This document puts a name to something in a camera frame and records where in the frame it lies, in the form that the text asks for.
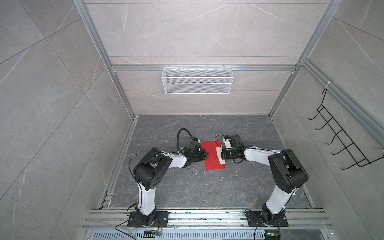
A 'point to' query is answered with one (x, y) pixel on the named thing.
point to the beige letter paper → (219, 151)
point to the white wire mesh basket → (198, 80)
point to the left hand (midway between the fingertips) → (208, 151)
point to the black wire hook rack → (359, 159)
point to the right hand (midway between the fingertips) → (221, 152)
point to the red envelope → (213, 162)
